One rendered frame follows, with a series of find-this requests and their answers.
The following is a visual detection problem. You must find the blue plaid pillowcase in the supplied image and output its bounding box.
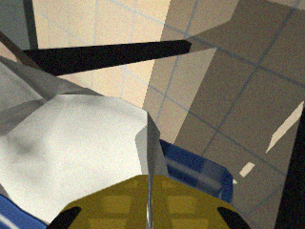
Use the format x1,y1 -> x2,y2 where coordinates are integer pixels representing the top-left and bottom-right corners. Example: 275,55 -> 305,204
0,138 -> 234,229

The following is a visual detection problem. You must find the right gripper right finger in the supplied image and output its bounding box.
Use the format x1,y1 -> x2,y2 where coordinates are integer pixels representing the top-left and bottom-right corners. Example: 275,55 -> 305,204
152,175 -> 236,229

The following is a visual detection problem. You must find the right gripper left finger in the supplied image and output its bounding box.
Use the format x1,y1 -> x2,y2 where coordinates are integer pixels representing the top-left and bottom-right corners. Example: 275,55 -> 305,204
60,175 -> 148,229

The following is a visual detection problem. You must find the white pillow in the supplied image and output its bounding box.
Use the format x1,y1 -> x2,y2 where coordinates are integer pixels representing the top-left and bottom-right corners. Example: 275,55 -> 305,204
0,55 -> 169,229

